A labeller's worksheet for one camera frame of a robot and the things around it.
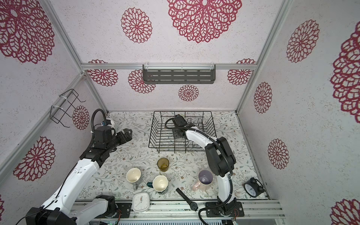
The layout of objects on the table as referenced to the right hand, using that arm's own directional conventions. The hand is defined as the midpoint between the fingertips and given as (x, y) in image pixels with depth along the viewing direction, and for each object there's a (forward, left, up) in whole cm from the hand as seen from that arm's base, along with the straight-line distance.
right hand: (179, 130), depth 97 cm
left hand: (-13, +30, +12) cm, 34 cm away
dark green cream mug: (-34, +10, -9) cm, 36 cm away
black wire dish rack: (+6, +9, -10) cm, 14 cm away
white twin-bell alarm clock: (-15, +32, +23) cm, 43 cm away
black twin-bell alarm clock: (-36, -41, -3) cm, 55 cm away
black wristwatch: (-44, -9, -8) cm, 46 cm away
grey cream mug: (-30, +27, -6) cm, 40 cm away
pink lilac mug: (-30, -17, -7) cm, 35 cm away
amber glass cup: (-22, +10, -8) cm, 25 cm away
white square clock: (-44, +19, -6) cm, 48 cm away
